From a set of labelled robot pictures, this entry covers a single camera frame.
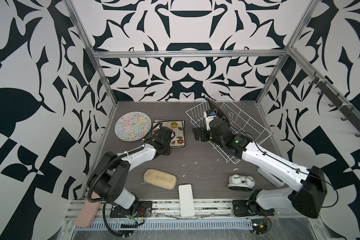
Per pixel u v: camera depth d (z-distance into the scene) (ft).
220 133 1.89
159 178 2.64
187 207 2.32
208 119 2.24
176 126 3.35
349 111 1.80
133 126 3.44
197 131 2.25
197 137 2.30
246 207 2.43
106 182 1.43
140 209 2.38
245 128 3.36
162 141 2.30
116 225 2.30
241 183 2.37
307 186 1.33
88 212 2.33
